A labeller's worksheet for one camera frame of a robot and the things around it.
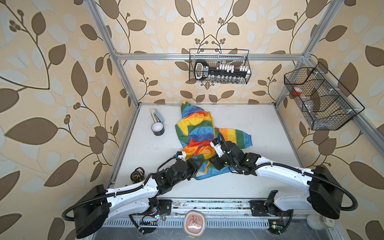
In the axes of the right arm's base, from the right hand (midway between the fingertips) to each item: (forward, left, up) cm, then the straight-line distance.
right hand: (211, 160), depth 80 cm
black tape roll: (+29, +35, -10) cm, 47 cm away
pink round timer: (-27, +10, -7) cm, 30 cm away
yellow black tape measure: (-4, +41, -8) cm, 42 cm away
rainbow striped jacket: (+25, +8, -7) cm, 27 cm away
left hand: (-3, +3, +3) cm, 5 cm away
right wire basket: (+17, -57, +24) cm, 64 cm away
